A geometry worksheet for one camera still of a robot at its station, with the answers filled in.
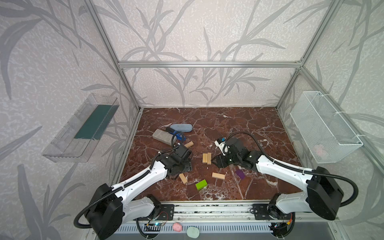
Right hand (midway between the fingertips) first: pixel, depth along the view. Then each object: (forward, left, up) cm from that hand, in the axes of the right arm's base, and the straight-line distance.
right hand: (214, 155), depth 82 cm
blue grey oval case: (+25, +21, -8) cm, 34 cm away
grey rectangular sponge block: (+17, +32, -7) cm, 37 cm away
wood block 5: (-8, -2, -10) cm, 13 cm away
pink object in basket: (-2, -52, +9) cm, 53 cm away
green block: (-13, +7, -10) cm, 18 cm away
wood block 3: (+2, +3, -10) cm, 11 cm away
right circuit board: (-33, -31, -15) cm, 48 cm away
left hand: (-4, +14, -3) cm, 15 cm away
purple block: (-7, -15, -10) cm, 20 cm away
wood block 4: (-9, +18, -10) cm, 23 cm away
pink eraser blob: (-32, +19, -8) cm, 38 cm away
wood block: (+13, +16, -11) cm, 23 cm away
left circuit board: (-32, +30, -13) cm, 46 cm away
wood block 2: (+3, +5, -10) cm, 11 cm away
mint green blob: (-34, +11, -8) cm, 37 cm away
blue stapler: (+18, +22, -7) cm, 29 cm away
